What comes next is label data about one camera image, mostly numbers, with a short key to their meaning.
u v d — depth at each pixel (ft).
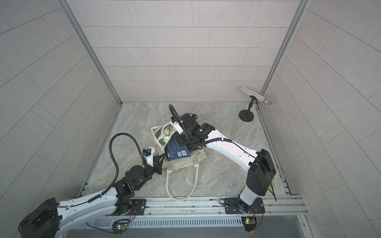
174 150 2.60
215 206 2.38
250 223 2.23
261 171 1.35
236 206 2.08
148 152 2.14
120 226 2.09
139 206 2.33
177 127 2.22
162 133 2.46
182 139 2.21
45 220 1.33
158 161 2.38
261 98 2.91
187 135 1.87
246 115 3.55
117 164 1.93
